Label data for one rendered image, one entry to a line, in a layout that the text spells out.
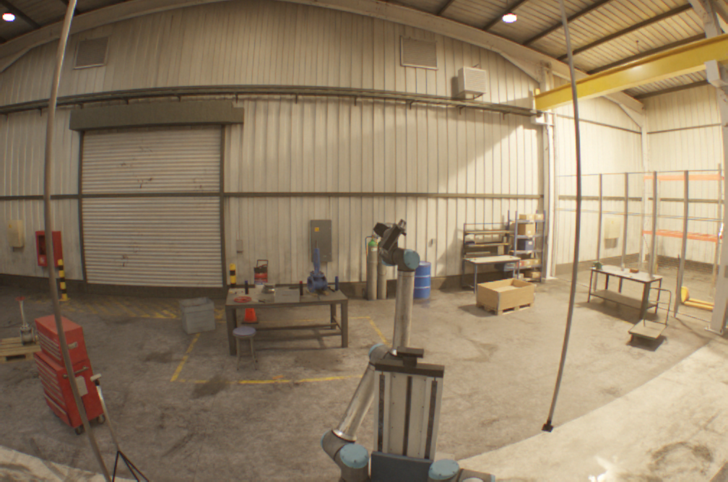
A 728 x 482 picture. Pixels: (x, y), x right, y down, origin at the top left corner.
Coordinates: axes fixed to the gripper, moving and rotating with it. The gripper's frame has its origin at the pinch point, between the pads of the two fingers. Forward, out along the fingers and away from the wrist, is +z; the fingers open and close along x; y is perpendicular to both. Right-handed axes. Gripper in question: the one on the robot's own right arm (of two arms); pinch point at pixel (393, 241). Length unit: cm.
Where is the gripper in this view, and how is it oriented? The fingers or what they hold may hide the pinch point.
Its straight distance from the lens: 158.4
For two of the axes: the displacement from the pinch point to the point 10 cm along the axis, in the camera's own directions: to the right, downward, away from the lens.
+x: -5.4, 8.4, 0.7
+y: 8.4, 5.4, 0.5
